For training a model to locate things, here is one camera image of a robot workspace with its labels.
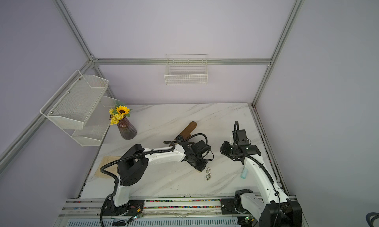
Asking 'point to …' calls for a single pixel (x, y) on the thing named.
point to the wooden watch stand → (187, 132)
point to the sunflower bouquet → (120, 111)
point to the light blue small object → (244, 172)
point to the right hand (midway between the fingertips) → (222, 151)
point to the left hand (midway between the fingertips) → (202, 168)
